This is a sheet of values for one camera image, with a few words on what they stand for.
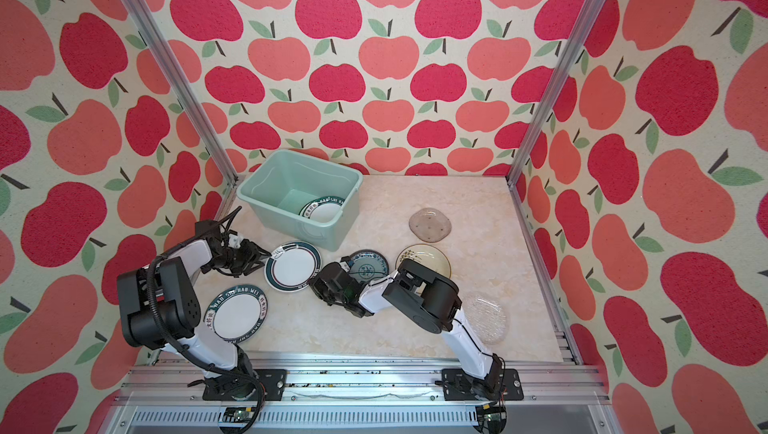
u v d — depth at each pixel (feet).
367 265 3.14
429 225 3.49
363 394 2.41
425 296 1.79
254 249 2.86
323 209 3.57
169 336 1.53
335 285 2.41
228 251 2.65
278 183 3.66
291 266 3.13
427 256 3.14
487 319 2.76
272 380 2.46
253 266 2.84
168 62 2.84
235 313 2.83
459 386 2.41
